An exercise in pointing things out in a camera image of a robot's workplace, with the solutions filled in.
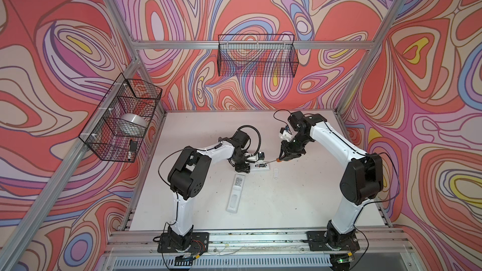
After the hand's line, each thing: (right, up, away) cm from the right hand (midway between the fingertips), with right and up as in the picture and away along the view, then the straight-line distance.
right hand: (285, 161), depth 83 cm
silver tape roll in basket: (-61, +16, -13) cm, 65 cm away
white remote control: (-23, -16, +1) cm, 28 cm away
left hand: (-16, -3, +13) cm, 21 cm away
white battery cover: (-2, -8, +10) cm, 13 cm away
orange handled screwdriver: (-3, 0, +1) cm, 3 cm away
